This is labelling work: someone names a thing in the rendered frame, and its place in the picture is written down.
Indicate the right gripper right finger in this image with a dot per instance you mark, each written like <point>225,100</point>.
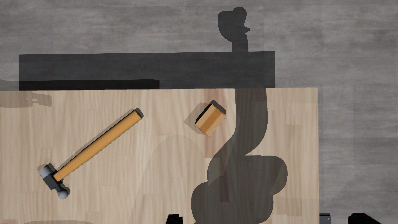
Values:
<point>361,218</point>

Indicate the small brown cardboard box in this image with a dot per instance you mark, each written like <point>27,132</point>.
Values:
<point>210,120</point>

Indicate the small hammer with orange-brown handle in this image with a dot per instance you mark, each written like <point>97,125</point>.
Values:
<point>53,180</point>

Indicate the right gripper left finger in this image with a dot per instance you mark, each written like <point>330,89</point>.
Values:
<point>174,219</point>

